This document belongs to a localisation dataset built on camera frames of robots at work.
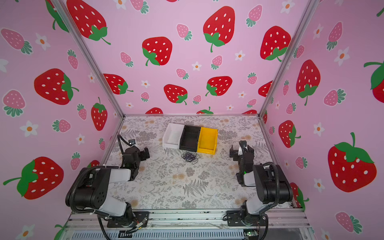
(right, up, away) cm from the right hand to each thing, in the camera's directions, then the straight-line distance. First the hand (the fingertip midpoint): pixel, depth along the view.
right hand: (239, 145), depth 91 cm
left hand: (-64, -2, +4) cm, 64 cm away
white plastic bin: (-45, +5, +16) cm, 48 cm away
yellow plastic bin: (-19, +2, +9) cm, 22 cm away
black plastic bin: (-33, +1, +19) cm, 38 cm away
